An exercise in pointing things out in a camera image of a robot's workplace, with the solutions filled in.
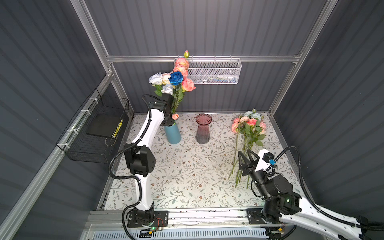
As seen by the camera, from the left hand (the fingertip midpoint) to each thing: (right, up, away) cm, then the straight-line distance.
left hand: (165, 122), depth 89 cm
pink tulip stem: (+8, +2, -12) cm, 15 cm away
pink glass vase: (+24, -7, +16) cm, 29 cm away
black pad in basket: (-28, -2, -13) cm, 31 cm away
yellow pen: (-21, -4, -15) cm, 26 cm away
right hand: (+40, -15, -24) cm, 49 cm away
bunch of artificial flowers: (+56, -4, +13) cm, 58 cm away
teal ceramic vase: (+4, -8, +4) cm, 9 cm away
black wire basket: (-31, -7, -17) cm, 36 cm away
